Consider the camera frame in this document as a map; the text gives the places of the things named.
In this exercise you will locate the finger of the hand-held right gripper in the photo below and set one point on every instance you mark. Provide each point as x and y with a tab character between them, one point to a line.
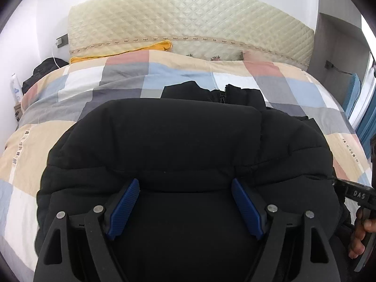
339	187

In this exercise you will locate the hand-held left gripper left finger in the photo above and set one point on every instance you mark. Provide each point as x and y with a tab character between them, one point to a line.
124	208

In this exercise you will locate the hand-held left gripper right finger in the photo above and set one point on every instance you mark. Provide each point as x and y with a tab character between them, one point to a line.
246	208

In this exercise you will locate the black puffer jacket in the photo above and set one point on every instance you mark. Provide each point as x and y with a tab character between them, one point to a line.
176	147

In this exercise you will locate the person's right hand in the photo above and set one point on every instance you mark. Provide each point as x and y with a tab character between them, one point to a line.
357	241

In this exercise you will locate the blue curtain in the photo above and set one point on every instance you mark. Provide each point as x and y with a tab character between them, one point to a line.
367	135

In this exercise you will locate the blue padded board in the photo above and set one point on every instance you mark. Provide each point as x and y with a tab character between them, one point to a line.
352	94

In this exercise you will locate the checkered patchwork quilt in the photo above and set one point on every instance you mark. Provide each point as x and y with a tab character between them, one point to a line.
44	141

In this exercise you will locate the wooden nightstand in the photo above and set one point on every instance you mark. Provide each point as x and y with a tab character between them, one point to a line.
18	111

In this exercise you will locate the pink pillow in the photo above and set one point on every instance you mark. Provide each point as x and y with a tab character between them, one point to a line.
255	55

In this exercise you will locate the black bag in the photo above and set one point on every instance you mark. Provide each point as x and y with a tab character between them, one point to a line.
44	68

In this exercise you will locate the white spray bottle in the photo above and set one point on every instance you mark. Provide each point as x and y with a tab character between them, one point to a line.
16	88

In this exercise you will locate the floral cream pillow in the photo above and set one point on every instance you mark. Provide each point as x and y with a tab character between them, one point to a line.
205	50

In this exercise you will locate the yellow pillow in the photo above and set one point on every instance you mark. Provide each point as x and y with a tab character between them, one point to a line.
158	47

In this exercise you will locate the cream quilted headboard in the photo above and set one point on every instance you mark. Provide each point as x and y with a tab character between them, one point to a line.
191	14

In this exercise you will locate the black wall socket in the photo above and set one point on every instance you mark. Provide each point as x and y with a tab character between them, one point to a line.
329	64

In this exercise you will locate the grey wall socket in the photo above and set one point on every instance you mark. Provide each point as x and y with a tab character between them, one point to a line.
62	41

